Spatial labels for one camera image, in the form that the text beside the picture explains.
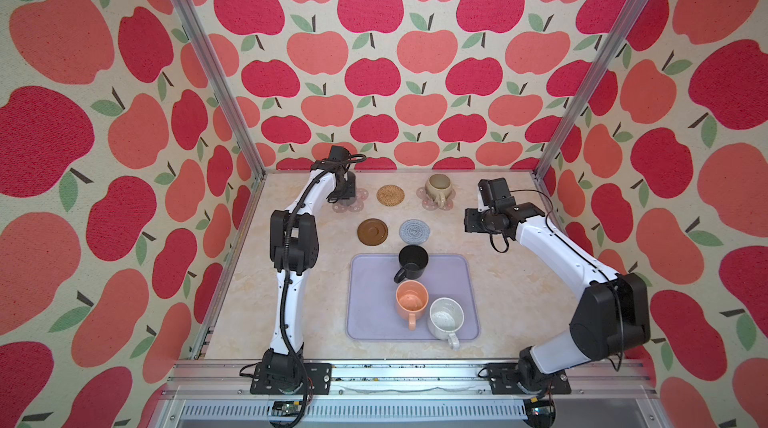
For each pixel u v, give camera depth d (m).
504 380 0.73
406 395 0.73
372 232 1.02
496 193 0.68
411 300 0.86
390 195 1.14
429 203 1.10
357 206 1.11
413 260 0.91
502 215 0.63
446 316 0.84
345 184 0.93
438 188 1.05
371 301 0.89
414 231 1.04
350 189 0.95
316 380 0.75
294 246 0.62
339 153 0.86
